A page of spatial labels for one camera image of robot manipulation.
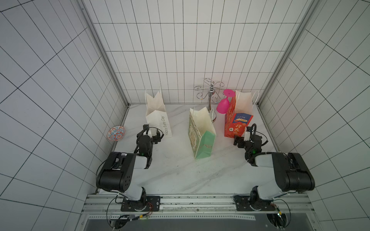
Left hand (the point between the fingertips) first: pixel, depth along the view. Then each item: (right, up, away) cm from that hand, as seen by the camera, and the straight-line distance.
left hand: (150, 131), depth 94 cm
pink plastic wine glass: (+49, +17, +1) cm, 52 cm away
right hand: (+63, -2, +1) cm, 63 cm away
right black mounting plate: (+54, -35, -21) cm, 68 cm away
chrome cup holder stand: (+41, +28, -6) cm, 50 cm away
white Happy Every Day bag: (+7, +11, -13) cm, 18 cm away
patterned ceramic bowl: (-26, -2, +6) cm, 27 cm away
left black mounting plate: (+4, -34, -22) cm, 41 cm away
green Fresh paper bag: (+32, +2, -23) cm, 40 cm away
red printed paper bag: (+55, +12, -13) cm, 58 cm away
